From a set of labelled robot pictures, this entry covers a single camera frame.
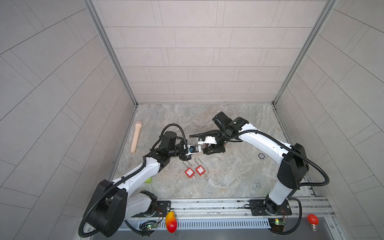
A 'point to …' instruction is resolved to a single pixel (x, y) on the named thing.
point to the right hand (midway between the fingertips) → (206, 149)
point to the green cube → (149, 180)
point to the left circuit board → (148, 225)
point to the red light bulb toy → (314, 221)
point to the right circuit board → (277, 225)
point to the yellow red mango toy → (171, 222)
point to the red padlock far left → (189, 172)
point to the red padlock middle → (200, 170)
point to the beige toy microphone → (138, 126)
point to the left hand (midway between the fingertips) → (201, 145)
